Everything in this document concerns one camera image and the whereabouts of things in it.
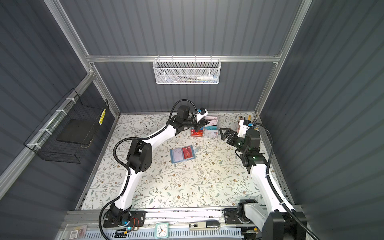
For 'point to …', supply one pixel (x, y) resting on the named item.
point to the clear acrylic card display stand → (209, 131)
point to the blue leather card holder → (193, 150)
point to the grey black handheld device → (205, 225)
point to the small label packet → (79, 232)
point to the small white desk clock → (162, 230)
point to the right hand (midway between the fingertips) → (227, 132)
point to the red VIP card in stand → (199, 133)
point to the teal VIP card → (210, 128)
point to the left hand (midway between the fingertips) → (208, 120)
